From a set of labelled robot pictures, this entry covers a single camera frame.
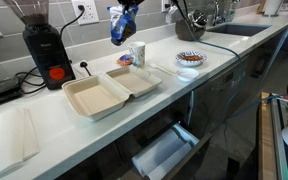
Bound black grinder power cable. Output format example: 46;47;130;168
59;4;86;38

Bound open metal drawer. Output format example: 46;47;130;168
132;123;200;173

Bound stainless dishwasher front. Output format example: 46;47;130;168
188;54;252;134

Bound folded white paper napkin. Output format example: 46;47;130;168
0;107;40;180

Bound white wrap roll box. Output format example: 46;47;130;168
145;141;193;180

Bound stainless steel sink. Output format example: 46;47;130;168
206;22;272;37

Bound black coiled cable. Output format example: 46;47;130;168
15;66;48;95

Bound small orange snack packet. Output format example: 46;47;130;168
116;54;134;67

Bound clear soap bottle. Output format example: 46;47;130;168
225;0;240;23

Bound light wooden beam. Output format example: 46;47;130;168
257;92;278;180

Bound aluminium rail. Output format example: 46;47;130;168
270;98;288;180

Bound chrome faucet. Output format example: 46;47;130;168
204;0;226;26

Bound white paper towel roll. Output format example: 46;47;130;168
263;0;284;17

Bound white patterned paper cup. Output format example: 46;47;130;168
127;41;147;67

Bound brown snacks in bowl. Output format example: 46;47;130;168
182;54;204;62

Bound black coffee grinder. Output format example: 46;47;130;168
2;0;77;90

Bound black appliance with glass lid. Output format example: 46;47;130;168
0;63;22;108

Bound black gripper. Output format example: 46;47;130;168
117;0;146;7

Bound white wall outlet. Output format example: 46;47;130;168
71;0;100;26
161;0;172;13

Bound blue patterned white bowl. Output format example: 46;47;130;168
175;50;208;68

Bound dark grey countertop container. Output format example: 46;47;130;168
174;9;208;42

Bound white and blue snack packet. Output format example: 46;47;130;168
107;3;140;47

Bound beige clamshell food pack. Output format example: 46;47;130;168
61;65;164;122

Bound blue cable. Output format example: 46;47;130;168
180;9;288;134

